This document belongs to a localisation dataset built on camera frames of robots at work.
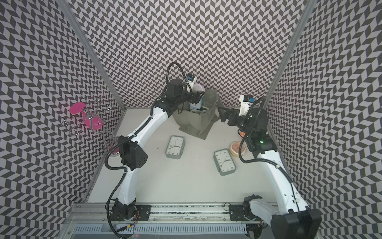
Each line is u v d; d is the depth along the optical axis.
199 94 0.77
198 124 0.86
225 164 0.87
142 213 0.72
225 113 0.60
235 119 0.60
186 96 0.72
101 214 0.74
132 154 0.53
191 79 0.70
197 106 1.05
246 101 0.60
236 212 0.74
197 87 0.82
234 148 0.94
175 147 0.94
